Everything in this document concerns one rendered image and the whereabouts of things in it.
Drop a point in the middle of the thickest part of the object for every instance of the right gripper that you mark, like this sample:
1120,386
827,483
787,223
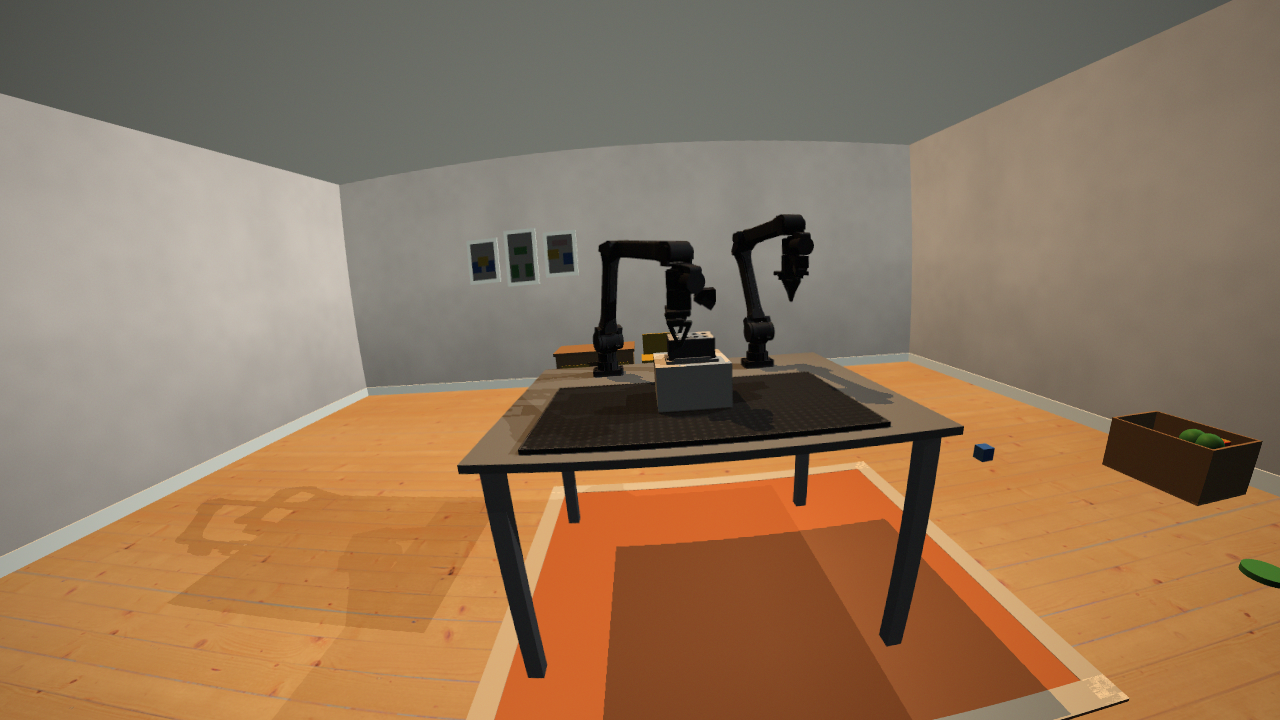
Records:
670,315

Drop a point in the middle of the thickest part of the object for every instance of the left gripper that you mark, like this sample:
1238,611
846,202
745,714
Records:
790,278

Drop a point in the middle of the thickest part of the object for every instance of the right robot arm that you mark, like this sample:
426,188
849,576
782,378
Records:
684,276

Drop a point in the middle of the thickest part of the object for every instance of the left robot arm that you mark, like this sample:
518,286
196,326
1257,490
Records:
757,332

